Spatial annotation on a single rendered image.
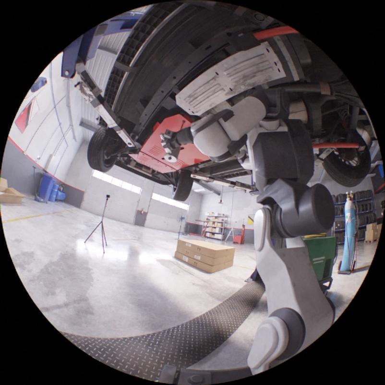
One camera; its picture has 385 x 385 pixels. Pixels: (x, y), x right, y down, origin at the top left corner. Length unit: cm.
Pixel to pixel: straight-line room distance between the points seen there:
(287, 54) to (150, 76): 101
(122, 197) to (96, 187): 219
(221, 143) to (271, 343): 47
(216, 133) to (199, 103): 64
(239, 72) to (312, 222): 80
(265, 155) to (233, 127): 17
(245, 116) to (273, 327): 48
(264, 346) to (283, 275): 18
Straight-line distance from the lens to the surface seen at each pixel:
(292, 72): 96
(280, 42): 92
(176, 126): 113
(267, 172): 41
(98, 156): 182
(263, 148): 44
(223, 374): 66
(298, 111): 123
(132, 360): 81
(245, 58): 83
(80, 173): 955
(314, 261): 146
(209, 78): 86
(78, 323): 100
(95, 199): 919
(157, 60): 113
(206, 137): 31
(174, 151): 80
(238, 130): 31
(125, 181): 948
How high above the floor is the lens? 79
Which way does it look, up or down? 17 degrees up
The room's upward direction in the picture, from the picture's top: 10 degrees clockwise
